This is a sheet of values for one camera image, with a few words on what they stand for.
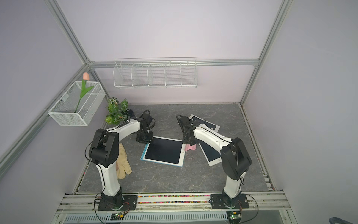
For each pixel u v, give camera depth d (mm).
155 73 991
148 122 851
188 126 651
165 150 971
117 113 852
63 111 715
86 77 799
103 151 524
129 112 903
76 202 759
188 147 848
